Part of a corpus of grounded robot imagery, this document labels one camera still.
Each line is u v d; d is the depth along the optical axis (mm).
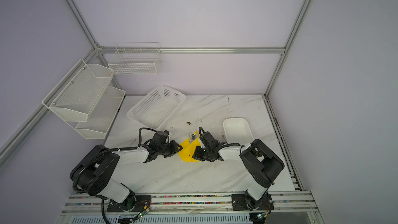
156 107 1110
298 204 739
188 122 1047
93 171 445
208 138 728
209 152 717
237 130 997
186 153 888
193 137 956
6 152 492
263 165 458
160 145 752
